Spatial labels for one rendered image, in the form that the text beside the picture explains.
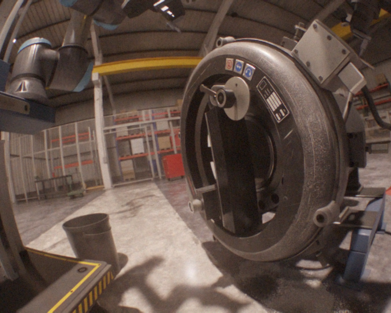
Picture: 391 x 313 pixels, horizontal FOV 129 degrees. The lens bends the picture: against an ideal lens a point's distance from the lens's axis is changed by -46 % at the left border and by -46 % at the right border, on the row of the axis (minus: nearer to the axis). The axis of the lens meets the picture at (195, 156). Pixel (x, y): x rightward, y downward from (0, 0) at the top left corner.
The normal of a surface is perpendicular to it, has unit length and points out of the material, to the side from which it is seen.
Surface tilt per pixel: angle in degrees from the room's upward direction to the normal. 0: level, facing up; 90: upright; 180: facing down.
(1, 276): 90
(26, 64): 90
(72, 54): 99
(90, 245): 93
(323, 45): 90
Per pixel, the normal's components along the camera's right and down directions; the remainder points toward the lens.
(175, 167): 0.45, -0.09
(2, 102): 0.98, -0.18
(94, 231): 0.82, -0.11
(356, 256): -0.90, 0.16
